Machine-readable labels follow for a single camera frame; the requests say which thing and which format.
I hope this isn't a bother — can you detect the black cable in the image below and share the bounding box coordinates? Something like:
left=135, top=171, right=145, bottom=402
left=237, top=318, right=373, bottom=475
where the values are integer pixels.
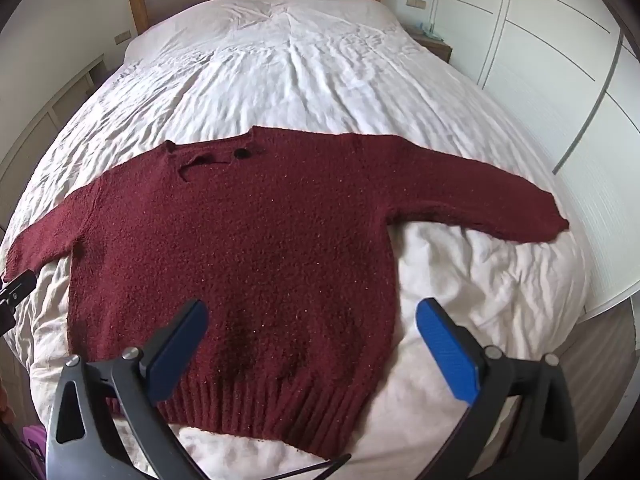
left=272, top=452, right=353, bottom=480

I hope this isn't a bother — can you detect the bed with white sheet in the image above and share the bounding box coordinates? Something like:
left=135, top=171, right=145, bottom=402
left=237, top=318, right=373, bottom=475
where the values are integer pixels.
left=0, top=0, right=601, bottom=480

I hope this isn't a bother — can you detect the white wardrobe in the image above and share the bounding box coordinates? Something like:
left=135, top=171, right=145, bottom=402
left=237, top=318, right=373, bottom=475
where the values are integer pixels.
left=432, top=0, right=640, bottom=313

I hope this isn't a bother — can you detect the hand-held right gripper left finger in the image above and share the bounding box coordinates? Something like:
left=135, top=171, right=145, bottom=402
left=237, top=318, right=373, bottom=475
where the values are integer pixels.
left=45, top=299, right=209, bottom=480

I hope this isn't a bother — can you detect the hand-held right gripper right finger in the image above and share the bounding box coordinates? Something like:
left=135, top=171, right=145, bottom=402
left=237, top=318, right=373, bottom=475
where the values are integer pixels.
left=415, top=297, right=581, bottom=480

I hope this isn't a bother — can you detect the pink object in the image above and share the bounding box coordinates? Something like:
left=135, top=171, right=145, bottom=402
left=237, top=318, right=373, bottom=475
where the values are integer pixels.
left=22, top=422, right=48, bottom=467

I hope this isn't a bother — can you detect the wooden nightstand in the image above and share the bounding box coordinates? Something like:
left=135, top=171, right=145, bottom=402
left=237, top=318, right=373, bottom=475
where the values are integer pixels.
left=407, top=26, right=453, bottom=64

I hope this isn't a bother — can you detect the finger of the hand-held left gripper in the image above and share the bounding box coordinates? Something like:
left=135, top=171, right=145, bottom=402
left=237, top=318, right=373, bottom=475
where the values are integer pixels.
left=0, top=270, right=37, bottom=337

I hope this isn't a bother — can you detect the dark red knitted sweater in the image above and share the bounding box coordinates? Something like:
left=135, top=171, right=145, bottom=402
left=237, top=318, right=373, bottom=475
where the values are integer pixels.
left=4, top=126, right=571, bottom=461

